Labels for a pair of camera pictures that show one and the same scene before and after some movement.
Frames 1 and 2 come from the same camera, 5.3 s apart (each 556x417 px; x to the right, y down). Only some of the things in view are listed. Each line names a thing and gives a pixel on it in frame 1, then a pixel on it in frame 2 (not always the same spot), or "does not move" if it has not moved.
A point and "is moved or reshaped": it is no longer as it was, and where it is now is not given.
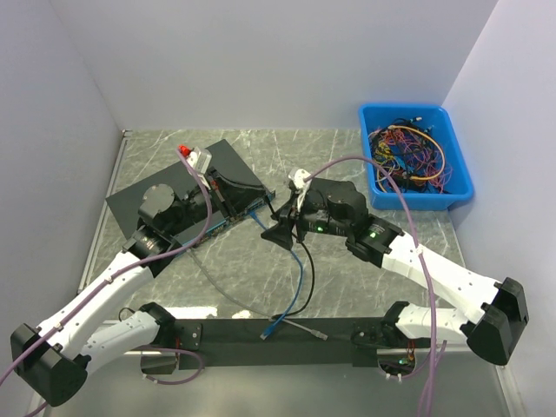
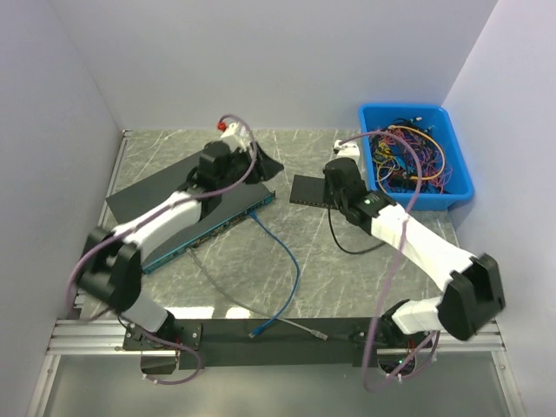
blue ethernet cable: x=278 y=323 to x=257 y=331
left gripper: x=231 y=195 to x=265 y=168
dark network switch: x=234 y=188 does not move
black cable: x=313 y=284 is moved or reshaped
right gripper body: x=317 y=219 to x=334 y=194
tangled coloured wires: x=413 y=153 does not move
